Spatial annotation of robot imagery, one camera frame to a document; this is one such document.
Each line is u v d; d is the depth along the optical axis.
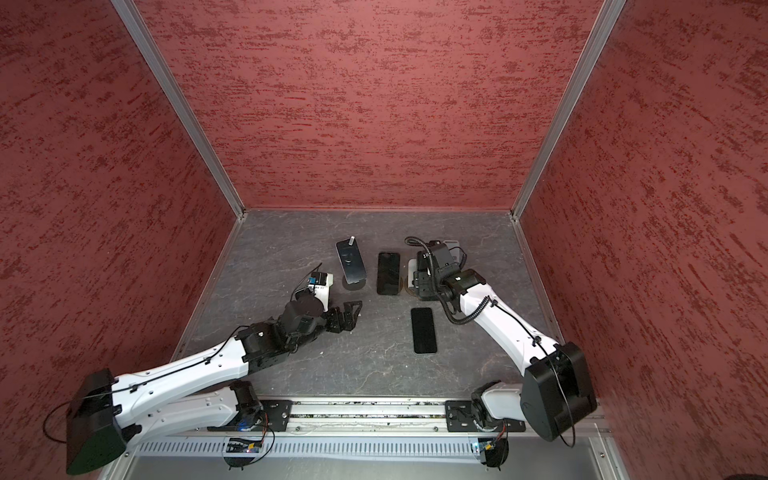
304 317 0.55
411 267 0.95
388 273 0.94
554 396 0.40
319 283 0.66
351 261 0.95
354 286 0.97
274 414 0.75
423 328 0.91
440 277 0.63
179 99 0.87
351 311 0.70
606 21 0.72
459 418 0.74
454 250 0.67
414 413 0.76
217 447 0.77
